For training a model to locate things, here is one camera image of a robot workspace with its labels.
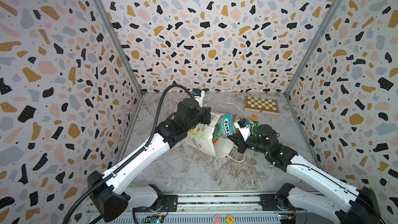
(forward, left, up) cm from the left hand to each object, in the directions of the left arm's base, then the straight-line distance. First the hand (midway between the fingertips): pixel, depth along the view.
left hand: (212, 105), depth 69 cm
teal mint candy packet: (-5, -6, -10) cm, 13 cm away
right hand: (-8, -7, -11) cm, 16 cm away
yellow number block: (-39, -7, -32) cm, 51 cm away
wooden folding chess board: (+27, -38, -33) cm, 57 cm away
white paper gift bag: (-8, +5, -16) cm, 18 cm away
